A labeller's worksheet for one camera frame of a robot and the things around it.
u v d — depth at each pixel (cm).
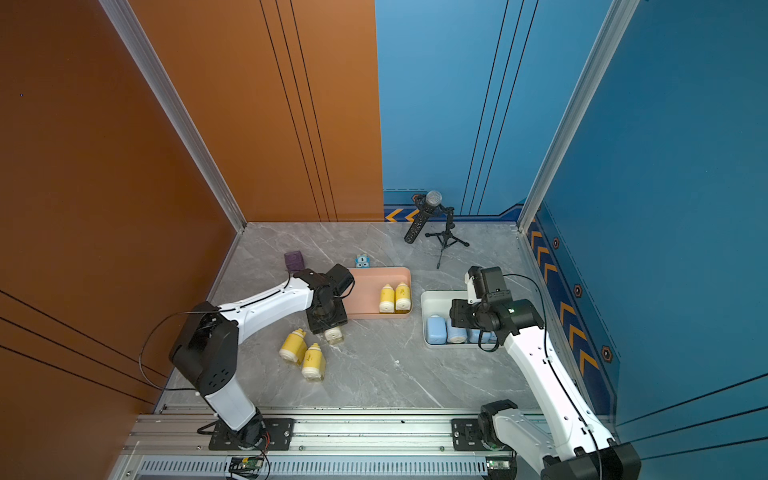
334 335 85
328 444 73
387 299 89
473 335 83
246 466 72
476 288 61
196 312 47
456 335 82
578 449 37
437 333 83
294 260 104
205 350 46
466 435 72
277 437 74
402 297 90
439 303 99
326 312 74
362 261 106
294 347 81
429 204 93
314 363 78
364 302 96
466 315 69
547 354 45
